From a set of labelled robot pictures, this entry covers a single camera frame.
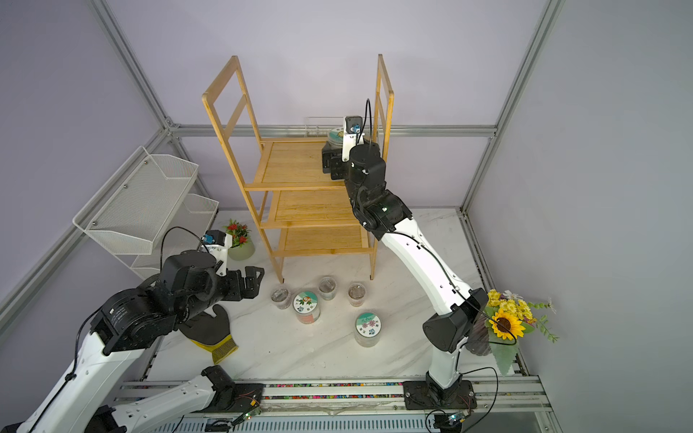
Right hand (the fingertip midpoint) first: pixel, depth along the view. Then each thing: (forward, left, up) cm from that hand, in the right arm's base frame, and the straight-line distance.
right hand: (344, 147), depth 66 cm
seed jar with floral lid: (-30, -6, -41) cm, 51 cm away
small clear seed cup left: (-19, +23, -43) cm, 53 cm away
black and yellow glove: (-30, +43, -45) cm, 69 cm away
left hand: (-26, +25, -18) cm, 40 cm away
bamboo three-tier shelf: (-3, +14, -18) cm, 23 cm away
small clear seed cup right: (-18, -2, -44) cm, 47 cm away
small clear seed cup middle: (-15, +8, -44) cm, 47 cm away
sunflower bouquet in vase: (-34, -38, -26) cm, 58 cm away
